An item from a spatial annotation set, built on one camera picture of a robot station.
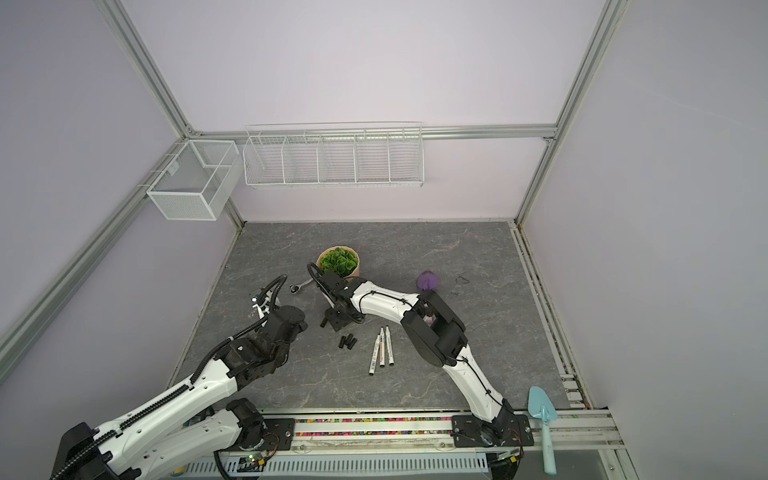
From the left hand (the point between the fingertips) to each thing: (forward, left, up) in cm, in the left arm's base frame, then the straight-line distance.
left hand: (290, 312), depth 80 cm
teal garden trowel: (-25, -65, -13) cm, 70 cm away
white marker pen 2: (-7, -24, -13) cm, 28 cm away
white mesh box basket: (+41, +34, +13) cm, 55 cm away
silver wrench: (+16, +4, -13) cm, 21 cm away
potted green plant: (+19, -12, -2) cm, 23 cm away
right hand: (+4, -11, -14) cm, 19 cm away
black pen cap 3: (-3, -16, -14) cm, 21 cm away
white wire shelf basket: (+48, -11, +17) cm, 52 cm away
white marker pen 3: (-10, -27, -13) cm, 31 cm away
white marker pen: (-8, -22, -14) cm, 27 cm away
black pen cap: (-4, -12, -14) cm, 19 cm away
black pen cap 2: (-3, -14, -14) cm, 20 cm away
